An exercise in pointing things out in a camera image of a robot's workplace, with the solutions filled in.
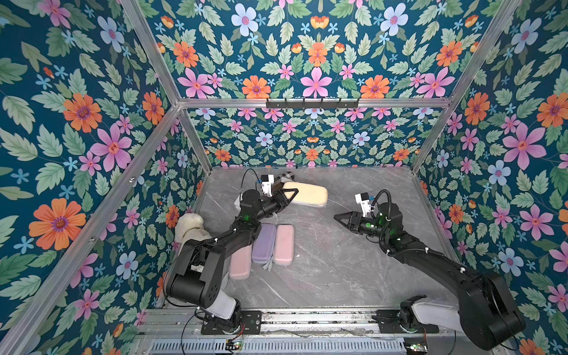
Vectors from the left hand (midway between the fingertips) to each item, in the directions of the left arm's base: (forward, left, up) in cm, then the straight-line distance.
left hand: (298, 191), depth 80 cm
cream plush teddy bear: (-2, +44, -15) cm, 47 cm away
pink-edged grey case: (-12, +7, -22) cm, 26 cm away
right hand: (-8, -15, -5) cm, 18 cm away
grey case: (-11, +15, -21) cm, 28 cm away
